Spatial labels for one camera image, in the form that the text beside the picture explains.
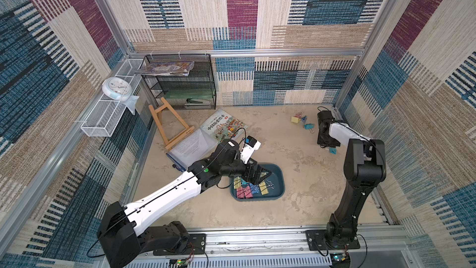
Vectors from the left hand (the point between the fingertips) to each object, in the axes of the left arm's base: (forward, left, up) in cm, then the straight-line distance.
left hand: (262, 167), depth 70 cm
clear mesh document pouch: (+24, +33, -22) cm, 46 cm away
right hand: (+23, -39, -17) cm, 48 cm away
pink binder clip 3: (+44, -27, -20) cm, 56 cm away
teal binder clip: (+35, -32, -20) cm, 52 cm away
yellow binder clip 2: (-1, -2, -20) cm, 20 cm away
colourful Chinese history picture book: (+38, +19, -21) cm, 48 cm away
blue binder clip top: (+40, -29, -18) cm, 52 cm away
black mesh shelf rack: (+56, +34, -9) cm, 66 cm away
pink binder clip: (-2, +8, -21) cm, 22 cm away
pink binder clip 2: (-2, +6, -19) cm, 20 cm away
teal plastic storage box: (+1, -6, -22) cm, 23 cm away
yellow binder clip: (+3, +10, -20) cm, 23 cm away
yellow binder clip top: (+41, -25, -20) cm, 51 cm away
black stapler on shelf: (+49, +34, -13) cm, 61 cm away
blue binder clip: (0, +2, -20) cm, 20 cm away
